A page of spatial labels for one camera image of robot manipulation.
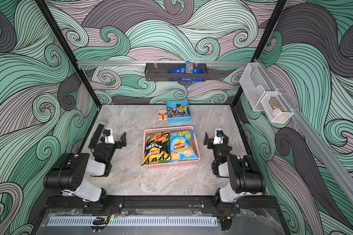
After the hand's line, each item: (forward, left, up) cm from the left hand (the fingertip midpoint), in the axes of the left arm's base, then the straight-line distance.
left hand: (117, 131), depth 89 cm
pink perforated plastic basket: (+4, -19, -6) cm, 20 cm away
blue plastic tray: (+34, -34, -10) cm, 50 cm away
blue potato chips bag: (-11, -40, +1) cm, 41 cm away
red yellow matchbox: (+23, -26, -11) cm, 37 cm away
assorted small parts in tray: (+27, -39, -11) cm, 49 cm away
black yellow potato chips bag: (-12, -26, +2) cm, 29 cm away
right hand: (0, -62, -1) cm, 62 cm away
